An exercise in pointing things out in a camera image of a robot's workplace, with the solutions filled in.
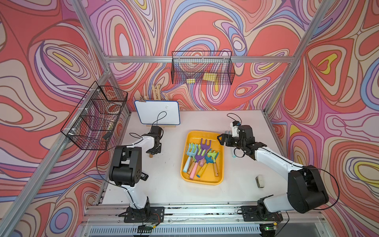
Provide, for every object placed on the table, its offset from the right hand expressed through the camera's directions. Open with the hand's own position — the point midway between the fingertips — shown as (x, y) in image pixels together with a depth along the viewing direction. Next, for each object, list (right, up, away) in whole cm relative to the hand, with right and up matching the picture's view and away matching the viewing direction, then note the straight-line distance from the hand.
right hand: (223, 141), depth 89 cm
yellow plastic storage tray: (-6, -19, -2) cm, 21 cm away
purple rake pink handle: (-15, -11, +3) cm, 19 cm away
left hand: (-46, -7, +8) cm, 47 cm away
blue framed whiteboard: (-41, +18, +2) cm, 45 cm away
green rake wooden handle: (-46, -10, +3) cm, 47 cm away
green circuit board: (-42, -41, -18) cm, 62 cm away
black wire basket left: (-71, +10, -16) cm, 73 cm away
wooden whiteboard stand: (-37, +10, -5) cm, 38 cm away
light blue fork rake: (-20, -8, +4) cm, 22 cm away
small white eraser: (+19, -22, -8) cm, 30 cm away
